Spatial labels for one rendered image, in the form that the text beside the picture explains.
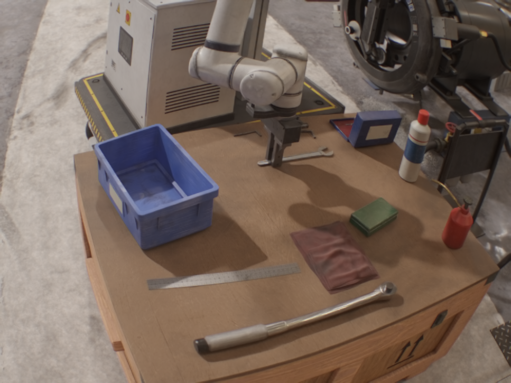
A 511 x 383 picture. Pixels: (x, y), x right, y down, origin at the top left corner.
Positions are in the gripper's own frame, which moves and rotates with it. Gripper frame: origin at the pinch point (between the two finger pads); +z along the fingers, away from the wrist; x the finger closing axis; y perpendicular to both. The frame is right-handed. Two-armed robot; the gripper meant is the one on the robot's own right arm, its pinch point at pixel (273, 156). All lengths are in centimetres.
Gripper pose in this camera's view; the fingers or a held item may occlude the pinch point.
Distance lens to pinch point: 152.2
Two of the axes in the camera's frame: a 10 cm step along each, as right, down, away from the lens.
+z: -1.2, 7.7, 6.2
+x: -4.4, -6.0, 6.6
